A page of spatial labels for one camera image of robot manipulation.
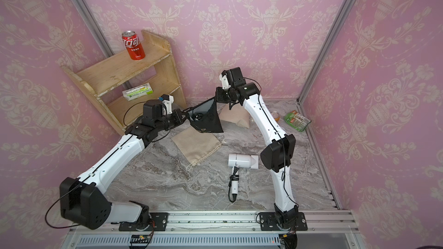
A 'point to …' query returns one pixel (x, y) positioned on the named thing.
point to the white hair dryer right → (237, 161)
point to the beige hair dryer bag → (238, 114)
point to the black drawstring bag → (204, 116)
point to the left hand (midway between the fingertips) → (190, 114)
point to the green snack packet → (297, 120)
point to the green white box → (138, 91)
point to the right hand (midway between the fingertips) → (216, 95)
